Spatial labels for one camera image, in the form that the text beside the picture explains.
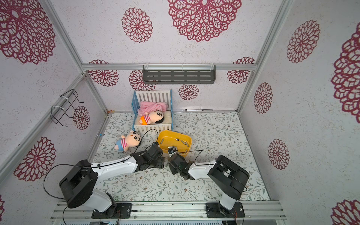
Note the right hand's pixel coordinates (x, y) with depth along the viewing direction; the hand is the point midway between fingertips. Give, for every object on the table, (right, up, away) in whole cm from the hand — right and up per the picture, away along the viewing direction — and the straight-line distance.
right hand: (176, 162), depth 93 cm
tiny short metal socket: (0, +14, +10) cm, 17 cm away
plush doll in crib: (-17, +31, +8) cm, 36 cm away
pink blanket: (-23, +40, +18) cm, 49 cm away
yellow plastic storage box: (-7, +15, +10) cm, 19 cm away
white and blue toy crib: (-11, +48, +18) cm, 52 cm away
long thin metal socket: (+7, +11, +7) cm, 15 cm away
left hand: (-11, +2, -4) cm, 12 cm away
